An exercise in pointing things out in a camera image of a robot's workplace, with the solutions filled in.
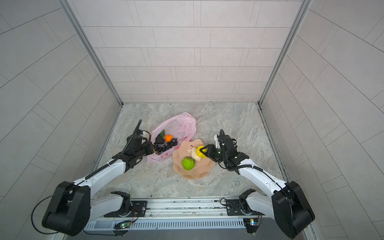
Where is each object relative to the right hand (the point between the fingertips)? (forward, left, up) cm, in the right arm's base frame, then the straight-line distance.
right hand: (201, 153), depth 80 cm
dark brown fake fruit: (+13, +25, -4) cm, 29 cm away
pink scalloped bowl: (+5, +12, -6) cm, 15 cm away
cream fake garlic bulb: (+2, +4, -4) cm, 6 cm away
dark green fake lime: (+18, +25, -5) cm, 31 cm away
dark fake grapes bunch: (+7, +25, -5) cm, 27 cm away
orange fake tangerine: (+15, +20, -6) cm, 26 cm away
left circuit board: (-29, +37, -6) cm, 47 cm away
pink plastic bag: (+24, +12, -8) cm, 28 cm away
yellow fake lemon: (-1, +1, +1) cm, 2 cm away
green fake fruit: (-4, +7, -3) cm, 9 cm away
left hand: (+10, +25, -3) cm, 28 cm away
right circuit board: (-32, -21, -11) cm, 39 cm away
